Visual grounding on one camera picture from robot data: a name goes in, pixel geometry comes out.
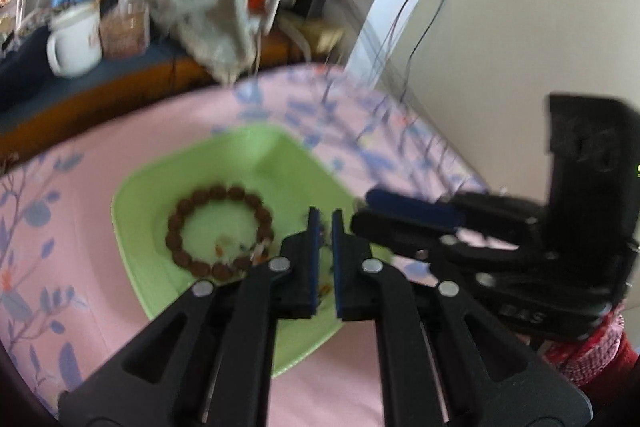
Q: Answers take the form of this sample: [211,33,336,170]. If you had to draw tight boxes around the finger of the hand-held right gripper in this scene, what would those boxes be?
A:
[365,188,546,239]
[350,211,501,269]

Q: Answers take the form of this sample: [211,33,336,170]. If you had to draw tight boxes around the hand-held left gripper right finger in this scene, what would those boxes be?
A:
[332,209,593,427]

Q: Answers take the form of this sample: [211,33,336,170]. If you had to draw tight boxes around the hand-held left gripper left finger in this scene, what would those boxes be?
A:
[57,207,321,427]

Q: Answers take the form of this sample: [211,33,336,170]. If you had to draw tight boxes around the brown wooden bead bracelet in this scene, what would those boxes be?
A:
[165,186,275,280]

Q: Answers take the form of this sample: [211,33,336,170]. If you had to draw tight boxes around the green plastic tray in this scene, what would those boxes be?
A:
[111,125,396,378]

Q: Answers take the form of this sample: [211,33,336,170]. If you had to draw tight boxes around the pink printed bed sheet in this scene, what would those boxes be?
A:
[0,64,541,427]

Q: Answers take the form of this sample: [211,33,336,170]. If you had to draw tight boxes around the wooden desk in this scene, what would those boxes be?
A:
[0,39,321,158]

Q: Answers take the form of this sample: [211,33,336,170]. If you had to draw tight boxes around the woven basket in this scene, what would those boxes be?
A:
[100,2,151,58]

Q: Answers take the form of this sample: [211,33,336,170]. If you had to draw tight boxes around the white enamel mug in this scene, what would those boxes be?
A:
[46,4,103,78]

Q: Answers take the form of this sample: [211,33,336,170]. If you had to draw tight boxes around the dark navy clothing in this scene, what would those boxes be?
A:
[0,24,56,108]

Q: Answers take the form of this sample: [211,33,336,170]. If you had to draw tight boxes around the black cables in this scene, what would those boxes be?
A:
[360,0,463,108]

